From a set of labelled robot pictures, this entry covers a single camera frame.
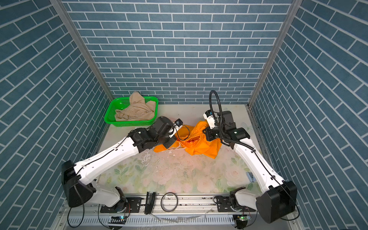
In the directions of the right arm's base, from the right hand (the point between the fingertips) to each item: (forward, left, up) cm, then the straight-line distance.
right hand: (203, 128), depth 78 cm
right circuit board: (-37, -23, -24) cm, 49 cm away
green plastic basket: (+32, +67, -16) cm, 76 cm away
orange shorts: (-2, +6, -7) cm, 9 cm away
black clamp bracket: (-35, +25, -19) cm, 47 cm away
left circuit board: (-42, +40, -25) cm, 63 cm away
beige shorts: (+25, +50, -14) cm, 57 cm away
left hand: (-5, +16, -1) cm, 17 cm away
